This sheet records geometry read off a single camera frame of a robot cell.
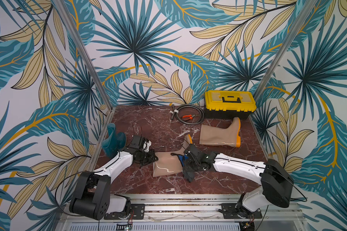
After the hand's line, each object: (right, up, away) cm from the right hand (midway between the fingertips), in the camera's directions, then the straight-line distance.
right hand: (185, 166), depth 84 cm
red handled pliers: (+4, +30, +29) cm, 42 cm away
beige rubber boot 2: (+31, +16, +15) cm, 38 cm away
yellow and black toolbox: (+30, +38, +19) cm, 52 cm away
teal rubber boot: (-36, +16, -12) cm, 41 cm away
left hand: (-17, +3, +1) cm, 17 cm away
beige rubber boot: (-11, +1, +6) cm, 12 cm away
